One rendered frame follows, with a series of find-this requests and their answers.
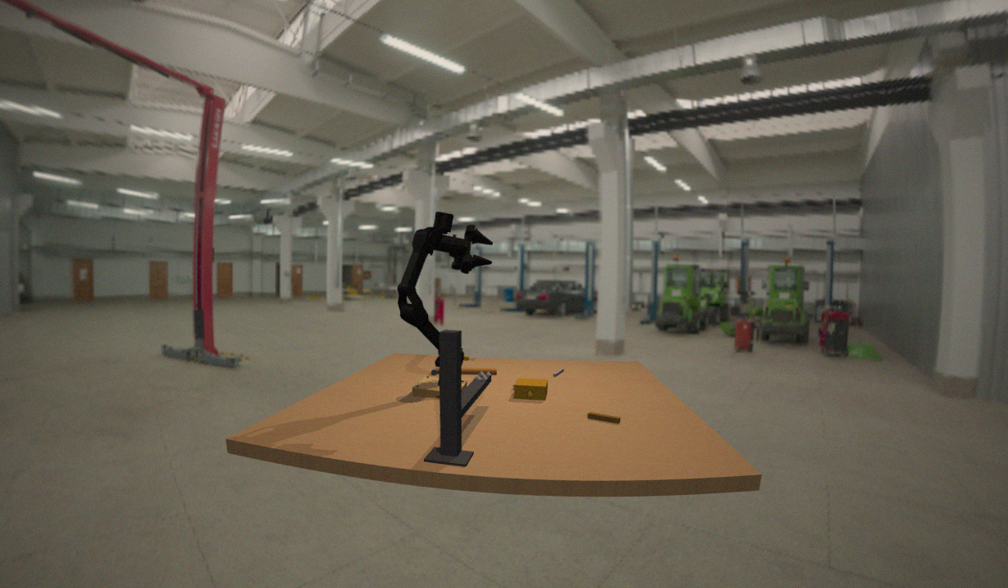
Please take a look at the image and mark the hammer with wooden handle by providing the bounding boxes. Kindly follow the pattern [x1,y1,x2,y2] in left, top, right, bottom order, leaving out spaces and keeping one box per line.
[431,366,497,376]

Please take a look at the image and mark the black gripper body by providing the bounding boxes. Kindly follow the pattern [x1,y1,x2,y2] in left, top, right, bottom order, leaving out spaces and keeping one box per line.
[447,225,475,274]

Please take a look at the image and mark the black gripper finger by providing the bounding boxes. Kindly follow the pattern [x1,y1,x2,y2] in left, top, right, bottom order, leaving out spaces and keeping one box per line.
[469,255,492,271]
[471,228,493,245]

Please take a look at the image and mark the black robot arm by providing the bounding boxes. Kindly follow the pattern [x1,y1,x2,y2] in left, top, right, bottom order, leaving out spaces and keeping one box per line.
[398,212,453,355]

